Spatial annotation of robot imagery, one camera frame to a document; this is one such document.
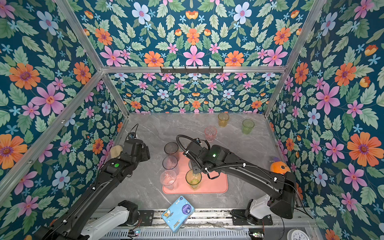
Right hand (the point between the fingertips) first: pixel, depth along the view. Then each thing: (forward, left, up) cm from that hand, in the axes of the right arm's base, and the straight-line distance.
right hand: (197, 163), depth 72 cm
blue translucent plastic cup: (+6, +16, -11) cm, 20 cm away
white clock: (-27, -45, -16) cm, 55 cm away
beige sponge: (+16, +53, -15) cm, 57 cm away
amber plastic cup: (+45, -18, -15) cm, 50 cm away
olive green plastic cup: (-1, +3, -17) cm, 17 cm away
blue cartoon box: (-19, +9, -14) cm, 26 cm away
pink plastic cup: (+32, -8, -16) cm, 37 cm away
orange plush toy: (+3, -45, -11) cm, 47 cm away
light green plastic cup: (+34, -34, -11) cm, 49 cm away
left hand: (+9, +28, +1) cm, 30 cm away
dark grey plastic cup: (+14, +16, -8) cm, 22 cm away
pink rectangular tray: (-5, +9, -19) cm, 22 cm away
